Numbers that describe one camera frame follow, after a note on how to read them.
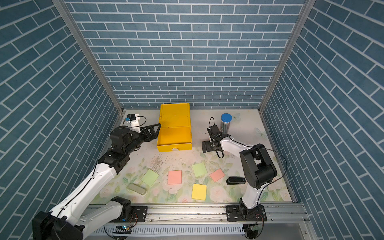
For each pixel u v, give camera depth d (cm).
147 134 65
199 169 90
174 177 87
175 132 86
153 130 67
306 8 71
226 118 90
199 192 81
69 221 39
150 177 87
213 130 77
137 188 79
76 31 78
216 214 75
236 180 85
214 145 70
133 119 64
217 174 88
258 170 48
